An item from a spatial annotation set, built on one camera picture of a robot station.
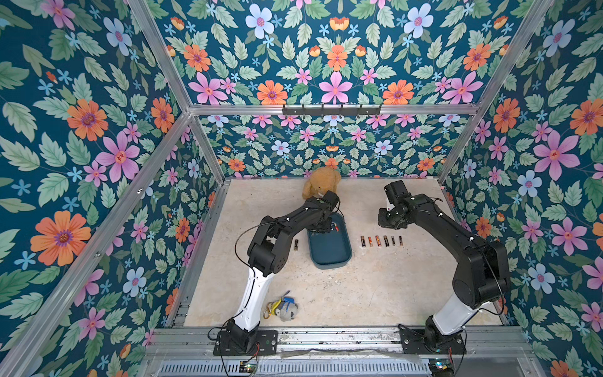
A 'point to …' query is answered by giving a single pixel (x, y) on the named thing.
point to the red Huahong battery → (378, 240)
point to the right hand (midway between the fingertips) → (383, 220)
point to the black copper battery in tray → (400, 240)
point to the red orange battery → (370, 242)
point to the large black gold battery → (386, 241)
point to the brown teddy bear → (321, 181)
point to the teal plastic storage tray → (333, 250)
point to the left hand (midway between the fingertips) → (324, 228)
